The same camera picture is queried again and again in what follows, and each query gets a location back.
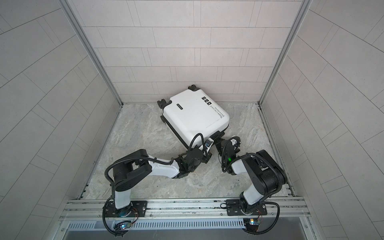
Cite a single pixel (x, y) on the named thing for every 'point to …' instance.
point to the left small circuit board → (122, 225)
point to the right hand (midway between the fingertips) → (213, 138)
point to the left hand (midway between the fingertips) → (215, 145)
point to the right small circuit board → (252, 225)
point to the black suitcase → (192, 116)
